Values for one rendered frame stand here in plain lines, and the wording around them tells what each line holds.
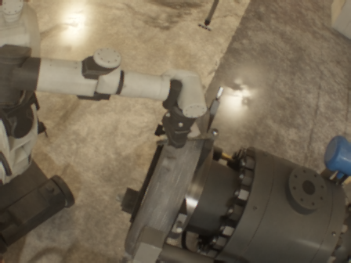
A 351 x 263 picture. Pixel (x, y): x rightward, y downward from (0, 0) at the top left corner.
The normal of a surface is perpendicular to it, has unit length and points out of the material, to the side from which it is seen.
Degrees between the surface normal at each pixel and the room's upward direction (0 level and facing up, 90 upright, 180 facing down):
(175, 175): 28
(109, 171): 0
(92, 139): 0
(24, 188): 0
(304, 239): 40
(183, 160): 19
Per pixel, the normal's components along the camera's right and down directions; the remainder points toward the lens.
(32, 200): 0.28, -0.59
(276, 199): 0.20, -0.37
